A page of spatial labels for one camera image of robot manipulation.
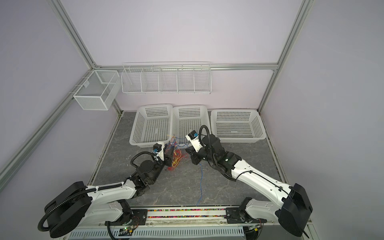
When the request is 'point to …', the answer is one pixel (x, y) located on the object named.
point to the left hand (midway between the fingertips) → (171, 147)
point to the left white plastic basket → (153, 123)
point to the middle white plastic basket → (187, 118)
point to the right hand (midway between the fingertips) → (187, 150)
